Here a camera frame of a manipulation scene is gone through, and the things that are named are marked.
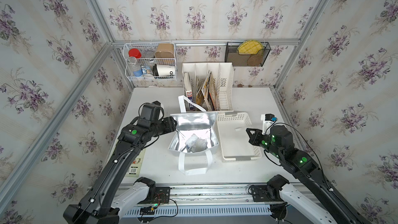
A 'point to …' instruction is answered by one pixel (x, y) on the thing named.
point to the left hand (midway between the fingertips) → (175, 125)
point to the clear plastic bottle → (134, 69)
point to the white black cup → (164, 70)
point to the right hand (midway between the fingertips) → (248, 129)
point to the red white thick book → (188, 89)
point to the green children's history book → (134, 169)
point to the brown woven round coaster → (255, 60)
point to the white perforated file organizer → (224, 76)
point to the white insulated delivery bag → (202, 124)
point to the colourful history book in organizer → (212, 97)
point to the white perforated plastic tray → (234, 137)
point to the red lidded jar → (134, 52)
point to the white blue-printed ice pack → (194, 144)
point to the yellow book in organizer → (200, 94)
